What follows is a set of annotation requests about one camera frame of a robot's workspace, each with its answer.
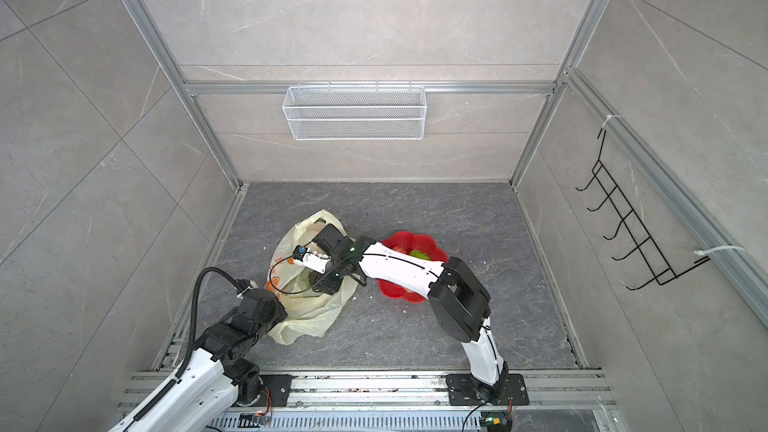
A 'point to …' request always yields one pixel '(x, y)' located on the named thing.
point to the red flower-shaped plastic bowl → (409, 242)
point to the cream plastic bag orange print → (310, 313)
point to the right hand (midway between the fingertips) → (321, 275)
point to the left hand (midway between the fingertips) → (281, 299)
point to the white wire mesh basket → (356, 113)
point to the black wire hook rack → (645, 246)
